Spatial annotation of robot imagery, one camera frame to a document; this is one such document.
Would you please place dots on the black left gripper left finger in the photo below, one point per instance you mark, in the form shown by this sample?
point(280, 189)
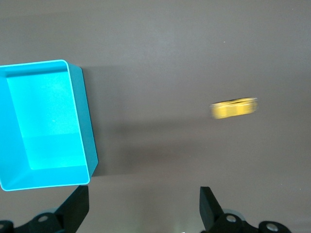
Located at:
point(73, 213)

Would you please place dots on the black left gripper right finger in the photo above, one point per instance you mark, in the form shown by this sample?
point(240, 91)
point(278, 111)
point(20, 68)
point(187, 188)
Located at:
point(211, 213)

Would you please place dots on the yellow toy beetle car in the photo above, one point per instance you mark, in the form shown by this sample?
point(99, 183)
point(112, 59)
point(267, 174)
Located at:
point(233, 110)

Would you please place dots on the teal plastic storage bin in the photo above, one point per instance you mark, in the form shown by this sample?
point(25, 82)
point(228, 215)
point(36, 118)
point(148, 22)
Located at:
point(46, 116)

